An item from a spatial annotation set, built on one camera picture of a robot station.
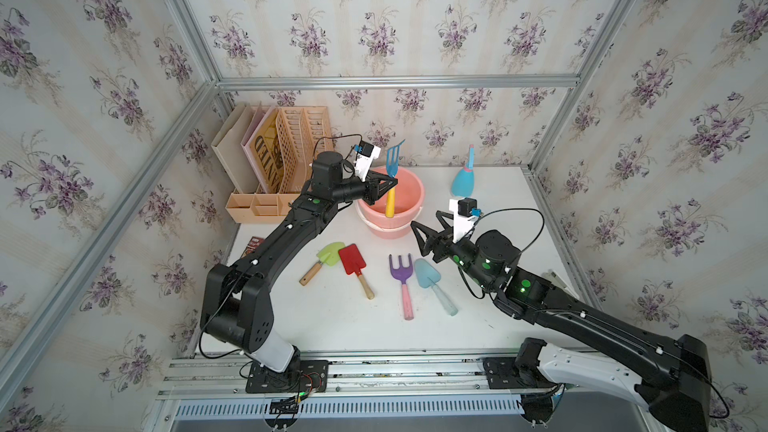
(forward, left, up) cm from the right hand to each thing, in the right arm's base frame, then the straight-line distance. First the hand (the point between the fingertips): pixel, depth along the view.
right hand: (428, 219), depth 67 cm
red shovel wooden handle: (+4, +21, -31) cm, 37 cm away
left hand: (+12, +7, -1) cm, 14 cm away
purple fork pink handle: (0, +5, -30) cm, 30 cm away
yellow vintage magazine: (+32, +50, -11) cm, 60 cm away
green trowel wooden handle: (+6, +29, -30) cm, 42 cm away
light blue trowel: (0, -3, -31) cm, 31 cm away
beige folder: (+26, +58, -4) cm, 63 cm away
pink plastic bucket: (+21, +3, -17) cm, 27 cm away
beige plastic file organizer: (+49, +43, -15) cm, 67 cm away
